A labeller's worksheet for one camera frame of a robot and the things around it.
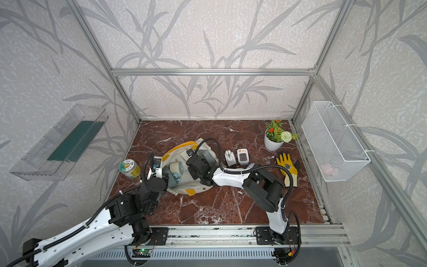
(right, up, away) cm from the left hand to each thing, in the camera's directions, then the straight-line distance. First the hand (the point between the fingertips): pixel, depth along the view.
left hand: (161, 167), depth 73 cm
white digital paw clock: (+39, +2, +26) cm, 47 cm away
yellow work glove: (+65, -3, +23) cm, 69 cm away
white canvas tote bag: (+2, +3, +21) cm, 21 cm away
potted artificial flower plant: (+57, +13, +22) cm, 63 cm away
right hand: (+12, -1, +18) cm, 21 cm away
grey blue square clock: (+20, +2, +12) cm, 24 cm away
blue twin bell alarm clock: (+2, -4, +14) cm, 15 cm away
